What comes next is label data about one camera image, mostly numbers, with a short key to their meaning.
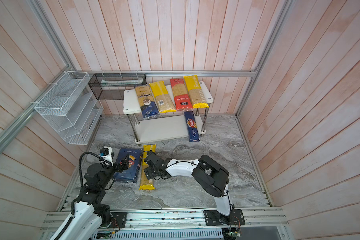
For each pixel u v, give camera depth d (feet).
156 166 2.25
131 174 2.69
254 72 3.04
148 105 2.44
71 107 2.41
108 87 3.41
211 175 1.65
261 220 2.43
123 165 2.35
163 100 2.52
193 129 3.22
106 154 2.18
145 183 2.77
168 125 3.39
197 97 2.56
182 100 2.51
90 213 1.79
